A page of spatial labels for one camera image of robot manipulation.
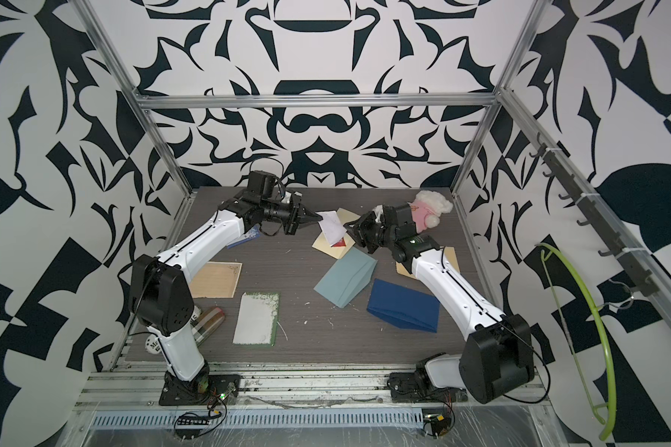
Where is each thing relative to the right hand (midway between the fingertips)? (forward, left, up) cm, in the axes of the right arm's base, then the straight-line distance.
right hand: (342, 221), depth 78 cm
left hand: (+3, +5, 0) cm, 6 cm away
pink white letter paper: (0, +3, -3) cm, 4 cm away
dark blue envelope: (-14, -19, -27) cm, 36 cm away
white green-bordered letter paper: (-17, +27, -27) cm, 42 cm away
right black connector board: (-43, -23, -27) cm, 56 cm away
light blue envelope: (-3, -2, -27) cm, 27 cm away
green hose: (-44, -47, -1) cm, 65 cm away
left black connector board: (-43, +39, -28) cm, 64 cm away
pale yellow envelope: (+11, +7, -27) cm, 30 cm away
